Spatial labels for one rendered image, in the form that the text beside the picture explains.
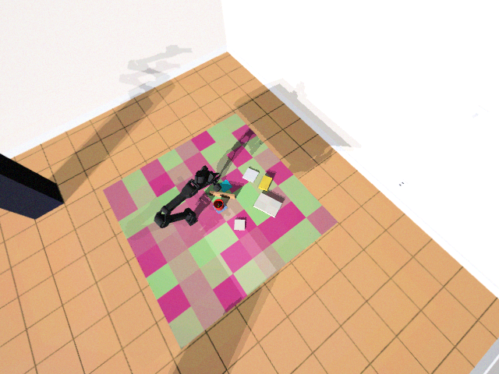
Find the tan curved wooden bar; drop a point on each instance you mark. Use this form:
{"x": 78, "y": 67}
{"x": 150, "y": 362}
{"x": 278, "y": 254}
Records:
{"x": 222, "y": 194}

